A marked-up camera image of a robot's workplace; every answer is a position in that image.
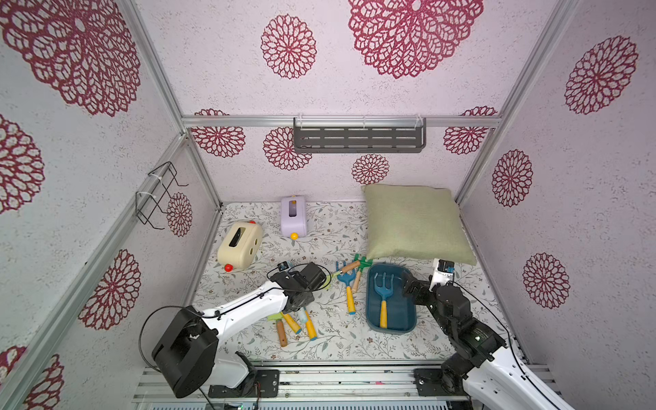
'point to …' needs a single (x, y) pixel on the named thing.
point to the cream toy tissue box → (239, 243)
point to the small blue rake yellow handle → (348, 278)
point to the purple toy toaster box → (293, 217)
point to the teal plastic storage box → (401, 312)
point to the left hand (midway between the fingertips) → (300, 299)
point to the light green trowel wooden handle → (280, 327)
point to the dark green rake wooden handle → (363, 264)
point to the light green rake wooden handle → (342, 271)
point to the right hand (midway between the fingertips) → (414, 274)
